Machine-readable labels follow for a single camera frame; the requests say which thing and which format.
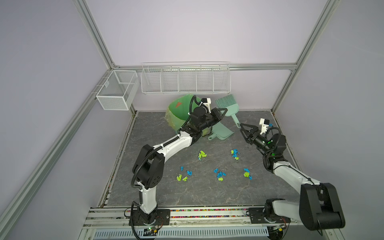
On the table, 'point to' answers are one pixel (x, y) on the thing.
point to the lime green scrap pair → (179, 178)
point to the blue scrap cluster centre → (220, 174)
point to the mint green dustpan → (220, 131)
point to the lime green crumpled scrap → (201, 154)
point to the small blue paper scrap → (190, 173)
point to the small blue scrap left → (181, 168)
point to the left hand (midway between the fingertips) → (230, 112)
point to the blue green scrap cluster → (247, 173)
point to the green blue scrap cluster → (235, 152)
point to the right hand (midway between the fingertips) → (240, 128)
